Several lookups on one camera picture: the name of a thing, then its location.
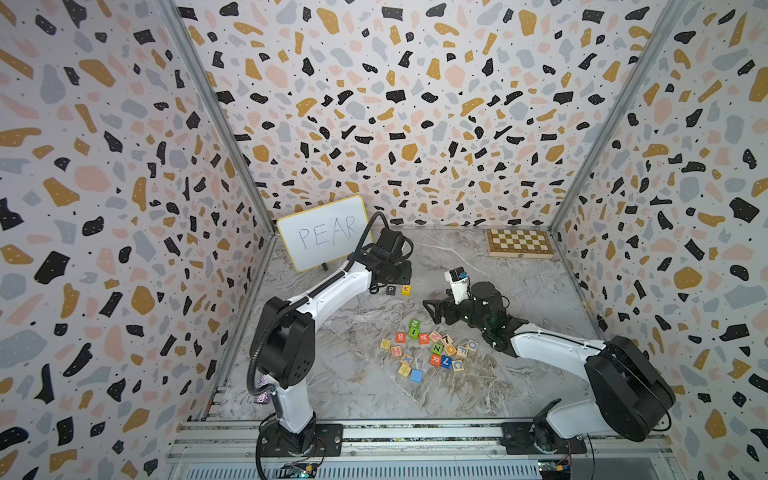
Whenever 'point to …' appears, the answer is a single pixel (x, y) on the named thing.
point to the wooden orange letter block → (450, 350)
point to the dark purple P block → (391, 290)
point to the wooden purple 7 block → (446, 340)
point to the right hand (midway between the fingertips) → (438, 296)
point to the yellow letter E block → (406, 290)
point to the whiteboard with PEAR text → (325, 234)
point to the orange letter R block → (435, 360)
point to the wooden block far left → (386, 344)
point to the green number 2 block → (415, 323)
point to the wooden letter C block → (457, 365)
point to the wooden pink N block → (435, 336)
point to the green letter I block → (413, 333)
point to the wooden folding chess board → (519, 243)
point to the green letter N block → (437, 349)
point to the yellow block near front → (405, 369)
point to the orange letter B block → (400, 337)
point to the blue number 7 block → (446, 362)
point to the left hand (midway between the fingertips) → (411, 272)
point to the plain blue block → (416, 375)
